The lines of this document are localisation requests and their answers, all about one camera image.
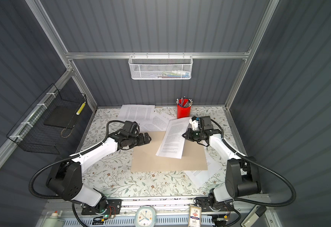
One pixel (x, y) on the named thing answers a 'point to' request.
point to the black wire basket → (30, 134)
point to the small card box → (195, 216)
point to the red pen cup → (183, 107)
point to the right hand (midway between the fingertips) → (185, 136)
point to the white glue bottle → (53, 221)
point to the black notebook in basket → (62, 116)
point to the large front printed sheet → (201, 178)
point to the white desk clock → (145, 216)
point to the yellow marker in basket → (81, 108)
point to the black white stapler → (255, 213)
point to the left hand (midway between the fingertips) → (146, 140)
